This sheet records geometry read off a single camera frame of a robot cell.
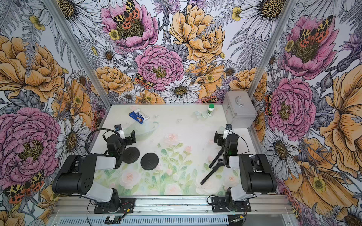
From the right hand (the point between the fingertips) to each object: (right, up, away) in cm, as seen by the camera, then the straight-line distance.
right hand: (222, 134), depth 95 cm
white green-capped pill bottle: (-5, +17, +14) cm, 23 cm away
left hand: (-63, 0, 0) cm, 63 cm away
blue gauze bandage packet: (-60, +12, +16) cm, 63 cm away
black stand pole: (-7, -21, -8) cm, 23 cm away
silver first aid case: (+13, +17, +5) cm, 22 cm away
